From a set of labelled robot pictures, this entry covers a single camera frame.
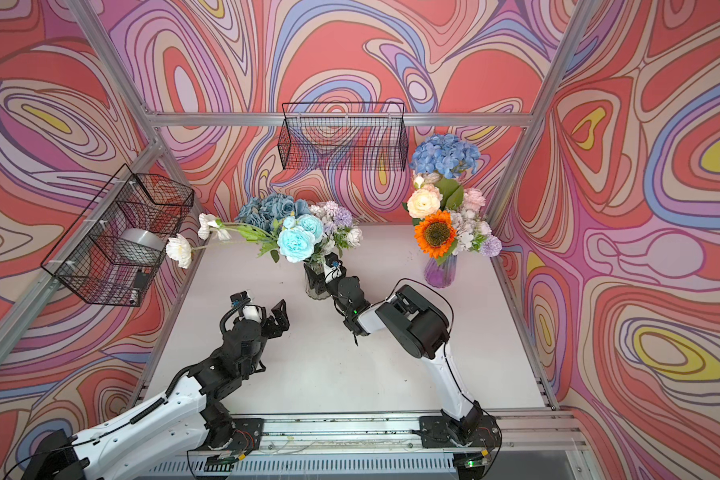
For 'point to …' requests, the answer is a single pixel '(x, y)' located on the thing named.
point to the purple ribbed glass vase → (441, 275)
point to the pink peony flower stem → (474, 199)
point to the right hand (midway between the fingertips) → (315, 264)
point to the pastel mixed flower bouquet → (474, 234)
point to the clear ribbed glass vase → (314, 276)
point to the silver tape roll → (139, 247)
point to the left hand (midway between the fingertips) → (277, 303)
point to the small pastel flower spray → (338, 232)
